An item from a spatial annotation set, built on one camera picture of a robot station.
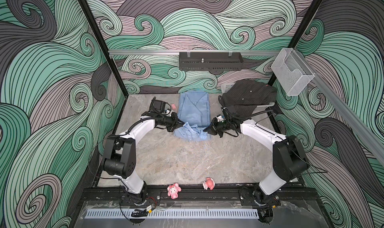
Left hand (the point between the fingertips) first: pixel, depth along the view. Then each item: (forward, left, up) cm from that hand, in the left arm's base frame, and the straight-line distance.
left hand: (186, 122), depth 84 cm
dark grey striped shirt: (+32, -43, -11) cm, 55 cm away
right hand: (-4, -10, -2) cm, 11 cm away
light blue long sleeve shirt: (+20, -5, -13) cm, 24 cm away
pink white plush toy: (-28, -13, -14) cm, 34 cm away
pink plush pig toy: (-32, +6, -13) cm, 35 cm away
